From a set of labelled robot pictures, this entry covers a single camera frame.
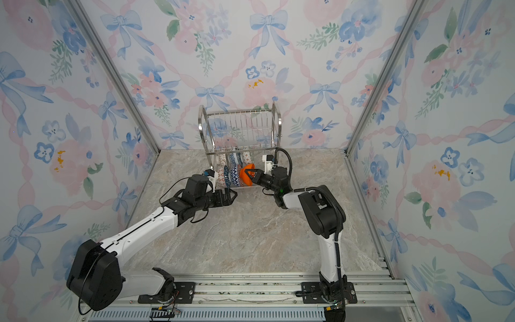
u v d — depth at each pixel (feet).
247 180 3.04
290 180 2.49
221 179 3.01
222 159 3.29
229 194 2.45
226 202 2.43
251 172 3.03
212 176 2.48
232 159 3.30
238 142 3.97
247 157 3.30
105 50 2.63
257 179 2.76
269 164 2.88
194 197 2.07
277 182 2.57
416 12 2.26
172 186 3.50
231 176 3.05
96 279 1.31
